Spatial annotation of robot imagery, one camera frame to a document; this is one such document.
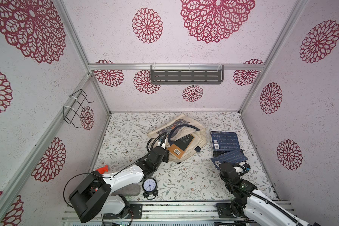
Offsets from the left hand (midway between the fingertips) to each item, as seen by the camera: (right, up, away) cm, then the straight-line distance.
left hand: (166, 147), depth 86 cm
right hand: (+33, -7, -2) cm, 34 cm away
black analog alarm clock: (-9, -21, -7) cm, 24 cm away
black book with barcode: (+41, -5, -2) cm, 42 cm away
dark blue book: (+39, +3, +11) cm, 41 cm away
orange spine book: (+9, 0, +8) cm, 12 cm away
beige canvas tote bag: (+8, +12, +6) cm, 16 cm away
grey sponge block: (-19, -22, -8) cm, 31 cm away
